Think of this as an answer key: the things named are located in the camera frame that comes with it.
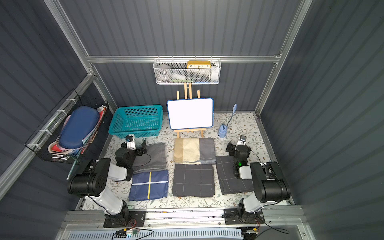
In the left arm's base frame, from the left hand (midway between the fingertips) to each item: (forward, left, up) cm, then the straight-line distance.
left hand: (138, 140), depth 92 cm
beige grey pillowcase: (-3, -35, -9) cm, 36 cm away
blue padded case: (-9, +19, +23) cm, 31 cm away
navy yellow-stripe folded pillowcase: (-24, -11, -11) cm, 28 cm away
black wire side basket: (-17, +28, +24) cm, 41 cm away
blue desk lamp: (+9, -54, -2) cm, 55 cm away
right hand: (-2, -65, -2) cm, 65 cm away
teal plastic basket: (+25, +6, -10) cm, 28 cm away
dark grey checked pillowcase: (-22, -34, -9) cm, 42 cm away
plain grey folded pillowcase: (-8, -9, -9) cm, 15 cm away
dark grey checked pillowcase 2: (-23, -54, -10) cm, 60 cm away
